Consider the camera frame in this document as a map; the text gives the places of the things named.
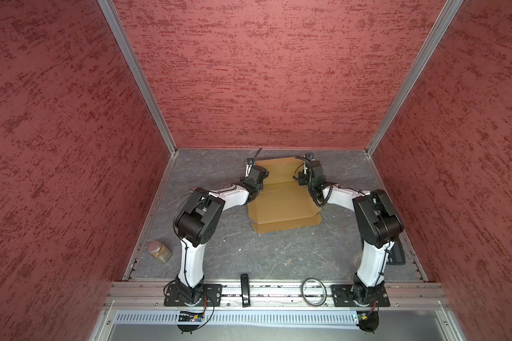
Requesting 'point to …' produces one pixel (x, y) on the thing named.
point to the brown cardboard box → (283, 204)
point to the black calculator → (397, 254)
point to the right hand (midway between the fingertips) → (301, 174)
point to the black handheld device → (244, 288)
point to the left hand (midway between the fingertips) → (253, 180)
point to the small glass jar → (162, 253)
